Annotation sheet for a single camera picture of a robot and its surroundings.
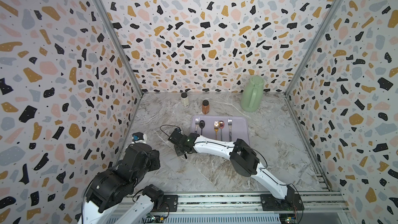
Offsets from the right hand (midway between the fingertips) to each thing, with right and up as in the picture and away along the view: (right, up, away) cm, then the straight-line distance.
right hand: (180, 149), depth 92 cm
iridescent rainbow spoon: (+25, +12, +11) cm, 30 cm away
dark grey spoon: (+4, -4, -2) cm, 5 cm away
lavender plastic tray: (+30, +11, +10) cm, 33 cm away
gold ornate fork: (+22, +11, +11) cm, 27 cm away
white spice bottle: (0, +31, +17) cm, 35 cm away
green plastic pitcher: (+44, +33, +3) cm, 55 cm away
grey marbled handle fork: (+31, +16, +12) cm, 37 cm away
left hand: (-4, +6, -27) cm, 28 cm away
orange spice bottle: (+15, +25, +13) cm, 32 cm away
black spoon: (+12, +13, +11) cm, 21 cm away
